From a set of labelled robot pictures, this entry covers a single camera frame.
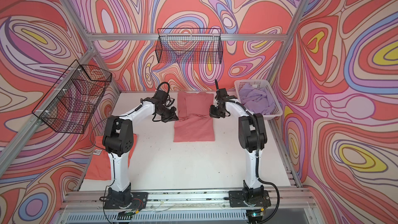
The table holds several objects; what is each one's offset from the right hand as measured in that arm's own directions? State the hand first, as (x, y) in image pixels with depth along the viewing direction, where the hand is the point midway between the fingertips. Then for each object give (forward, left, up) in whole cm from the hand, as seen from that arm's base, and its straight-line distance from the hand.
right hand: (213, 118), depth 100 cm
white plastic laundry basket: (+29, -38, +3) cm, 48 cm away
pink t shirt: (-1, +12, -1) cm, 12 cm away
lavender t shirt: (+13, -32, +1) cm, 35 cm away
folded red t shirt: (-29, +64, -2) cm, 71 cm away
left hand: (-1, +21, +3) cm, 21 cm away
